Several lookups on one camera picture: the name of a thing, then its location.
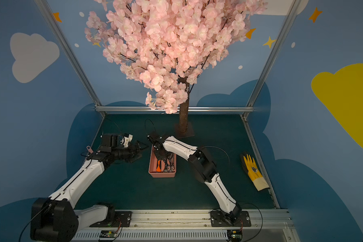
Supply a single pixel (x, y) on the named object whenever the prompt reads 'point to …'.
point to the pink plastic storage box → (168, 166)
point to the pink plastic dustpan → (89, 149)
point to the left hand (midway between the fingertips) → (145, 148)
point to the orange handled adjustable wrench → (159, 169)
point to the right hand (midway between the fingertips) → (164, 154)
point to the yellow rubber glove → (260, 182)
